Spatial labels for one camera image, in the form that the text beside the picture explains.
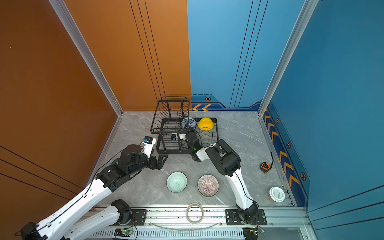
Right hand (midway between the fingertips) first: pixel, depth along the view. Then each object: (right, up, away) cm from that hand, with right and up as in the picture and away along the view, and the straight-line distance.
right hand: (188, 122), depth 98 cm
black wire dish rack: (-12, +1, +6) cm, 13 cm away
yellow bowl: (+12, -1, +8) cm, 14 cm away
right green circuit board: (+31, -53, -28) cm, 67 cm away
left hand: (-13, -16, -22) cm, 30 cm away
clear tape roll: (+4, -48, -21) cm, 52 cm away
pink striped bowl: (+12, -35, -17) cm, 40 cm away
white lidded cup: (+46, -37, -23) cm, 63 cm away
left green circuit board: (-28, -53, -27) cm, 66 cm away
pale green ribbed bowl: (-6, -34, -13) cm, 37 cm away
